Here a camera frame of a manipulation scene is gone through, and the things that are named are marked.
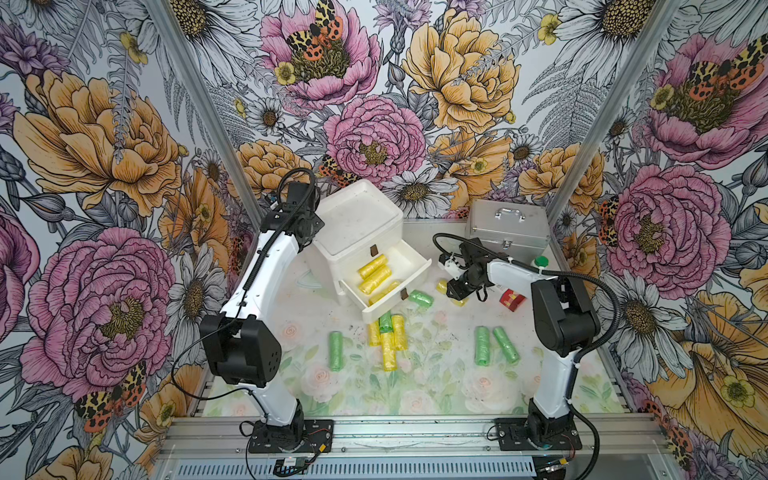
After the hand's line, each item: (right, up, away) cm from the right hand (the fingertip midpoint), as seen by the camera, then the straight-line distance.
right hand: (455, 296), depth 99 cm
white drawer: (-16, +10, -1) cm, 18 cm away
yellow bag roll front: (-21, -13, -13) cm, 28 cm away
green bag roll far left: (-36, -14, -12) cm, 41 cm away
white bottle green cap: (+27, +11, -1) cm, 30 cm away
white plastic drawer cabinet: (-30, +23, -10) cm, 39 cm away
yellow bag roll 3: (-26, -10, -9) cm, 29 cm away
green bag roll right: (+6, -13, -11) cm, 18 cm away
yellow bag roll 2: (-26, +7, -5) cm, 28 cm away
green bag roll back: (-11, 0, -2) cm, 11 cm away
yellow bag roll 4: (-18, -12, -9) cm, 24 cm away
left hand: (-43, +19, -14) cm, 49 cm away
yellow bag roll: (-26, +10, -5) cm, 28 cm away
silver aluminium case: (+19, +22, +1) cm, 29 cm away
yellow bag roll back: (-4, +3, 0) cm, 5 cm away
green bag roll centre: (-22, -7, -7) cm, 24 cm away
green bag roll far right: (+13, -13, -12) cm, 22 cm away
